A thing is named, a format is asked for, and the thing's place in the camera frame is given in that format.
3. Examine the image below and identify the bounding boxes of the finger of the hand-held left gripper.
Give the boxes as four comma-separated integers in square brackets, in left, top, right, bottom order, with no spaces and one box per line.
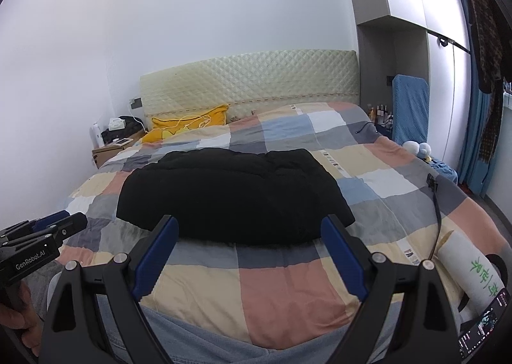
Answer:
[0,210,68,240]
[30,212,88,247]

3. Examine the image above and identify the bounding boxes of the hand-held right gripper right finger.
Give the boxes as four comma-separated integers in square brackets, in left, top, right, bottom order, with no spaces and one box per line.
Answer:
[321,215,460,364]

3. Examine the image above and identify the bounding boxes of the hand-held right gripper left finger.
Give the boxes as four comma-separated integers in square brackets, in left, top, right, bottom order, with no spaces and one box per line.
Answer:
[38,215,179,364]

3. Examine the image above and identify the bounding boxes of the black puffer jacket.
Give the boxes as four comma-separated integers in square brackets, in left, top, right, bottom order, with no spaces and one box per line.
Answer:
[116,148,356,247]

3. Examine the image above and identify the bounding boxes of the person's left hand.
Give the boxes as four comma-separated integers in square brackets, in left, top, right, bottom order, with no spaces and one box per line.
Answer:
[0,280,44,354]

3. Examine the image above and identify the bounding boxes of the patchwork checked quilt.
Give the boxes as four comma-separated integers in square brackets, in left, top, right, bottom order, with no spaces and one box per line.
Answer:
[62,102,510,352]

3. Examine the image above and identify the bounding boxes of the cardboard box nightstand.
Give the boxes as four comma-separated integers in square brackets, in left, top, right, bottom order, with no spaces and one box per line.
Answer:
[92,136,145,169]

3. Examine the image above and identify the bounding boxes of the person's blue jeans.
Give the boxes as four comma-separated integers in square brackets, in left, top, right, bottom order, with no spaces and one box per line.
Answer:
[94,294,401,364]

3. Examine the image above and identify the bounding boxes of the black bag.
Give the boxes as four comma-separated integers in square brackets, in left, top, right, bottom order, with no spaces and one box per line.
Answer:
[101,116,145,144]

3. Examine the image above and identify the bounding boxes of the white roll with green writing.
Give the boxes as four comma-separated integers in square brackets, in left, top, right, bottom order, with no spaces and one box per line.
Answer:
[436,228,502,311]

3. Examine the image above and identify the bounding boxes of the row of small bottles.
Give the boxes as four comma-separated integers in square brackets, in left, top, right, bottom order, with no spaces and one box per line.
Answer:
[366,103,395,126]

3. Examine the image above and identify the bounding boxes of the smartphone with lit screen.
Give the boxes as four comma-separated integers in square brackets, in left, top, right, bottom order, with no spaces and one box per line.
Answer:
[456,294,507,360]

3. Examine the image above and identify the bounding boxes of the yellow pillow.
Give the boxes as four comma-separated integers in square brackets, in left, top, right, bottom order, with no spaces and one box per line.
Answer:
[142,105,229,144]

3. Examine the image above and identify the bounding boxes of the blue towel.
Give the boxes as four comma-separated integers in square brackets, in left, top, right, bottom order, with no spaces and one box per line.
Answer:
[392,74,430,149]

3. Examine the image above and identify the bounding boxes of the blue curtain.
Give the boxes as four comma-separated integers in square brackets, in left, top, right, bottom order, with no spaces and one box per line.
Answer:
[452,0,505,194]

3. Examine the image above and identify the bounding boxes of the cream quilted headboard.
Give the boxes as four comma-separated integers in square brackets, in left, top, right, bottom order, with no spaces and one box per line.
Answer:
[139,50,358,118]

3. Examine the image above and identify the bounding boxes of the brown patterned hanging garment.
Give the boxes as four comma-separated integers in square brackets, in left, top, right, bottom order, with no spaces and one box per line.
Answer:
[464,0,505,165]

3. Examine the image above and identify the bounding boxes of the white charging cable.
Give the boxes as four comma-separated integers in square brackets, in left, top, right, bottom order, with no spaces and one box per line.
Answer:
[160,113,212,133]

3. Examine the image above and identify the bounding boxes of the black wall rail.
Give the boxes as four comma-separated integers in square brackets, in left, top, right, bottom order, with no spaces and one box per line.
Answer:
[426,28,470,54]

